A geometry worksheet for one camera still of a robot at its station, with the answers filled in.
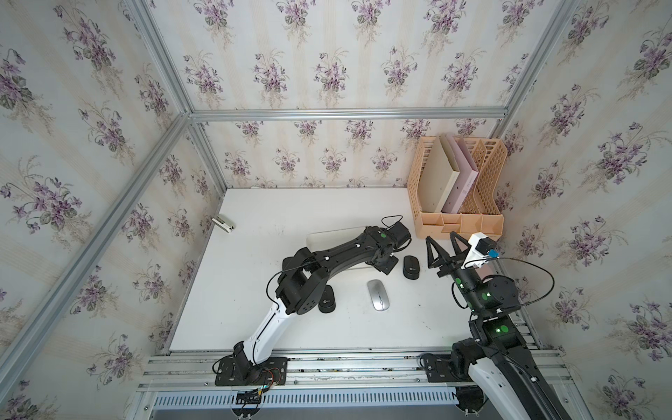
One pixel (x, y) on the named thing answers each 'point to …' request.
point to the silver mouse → (378, 295)
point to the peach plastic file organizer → (480, 212)
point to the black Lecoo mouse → (327, 302)
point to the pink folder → (465, 178)
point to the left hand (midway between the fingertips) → (385, 266)
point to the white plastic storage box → (318, 241)
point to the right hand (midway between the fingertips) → (443, 236)
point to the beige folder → (438, 174)
